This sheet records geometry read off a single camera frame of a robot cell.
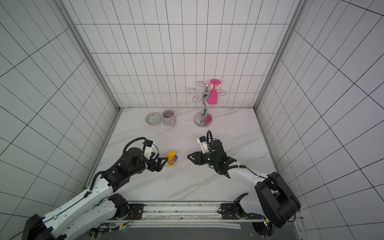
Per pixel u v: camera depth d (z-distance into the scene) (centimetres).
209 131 70
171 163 88
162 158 70
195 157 74
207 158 73
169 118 103
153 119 110
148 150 69
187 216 73
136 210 73
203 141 76
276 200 42
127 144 58
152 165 68
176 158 88
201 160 73
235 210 65
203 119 111
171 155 84
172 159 89
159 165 68
